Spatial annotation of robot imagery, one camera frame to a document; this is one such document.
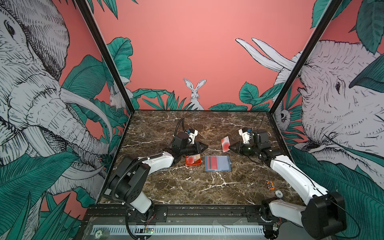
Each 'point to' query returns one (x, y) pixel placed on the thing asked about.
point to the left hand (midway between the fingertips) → (209, 145)
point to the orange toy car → (270, 185)
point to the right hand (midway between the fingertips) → (228, 145)
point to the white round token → (279, 193)
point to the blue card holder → (217, 163)
